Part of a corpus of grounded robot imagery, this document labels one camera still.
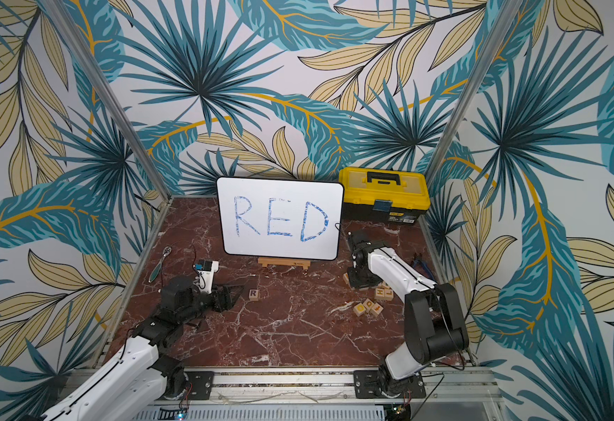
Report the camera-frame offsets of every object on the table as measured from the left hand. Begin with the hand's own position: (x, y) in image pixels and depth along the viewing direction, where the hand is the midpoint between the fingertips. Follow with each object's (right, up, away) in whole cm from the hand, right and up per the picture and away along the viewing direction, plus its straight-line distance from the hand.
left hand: (236, 290), depth 80 cm
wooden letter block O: (+41, -6, +6) cm, 42 cm away
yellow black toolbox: (+51, +31, +20) cm, 63 cm away
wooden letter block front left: (+38, -8, +6) cm, 40 cm away
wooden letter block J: (+44, -8, +6) cm, 45 cm away
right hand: (+41, +1, +9) cm, 42 cm away
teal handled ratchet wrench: (-32, +10, +20) cm, 39 cm away
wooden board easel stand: (+6, +7, +15) cm, 17 cm away
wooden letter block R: (+3, -4, +8) cm, 9 cm away
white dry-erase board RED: (+13, +22, +8) cm, 27 cm away
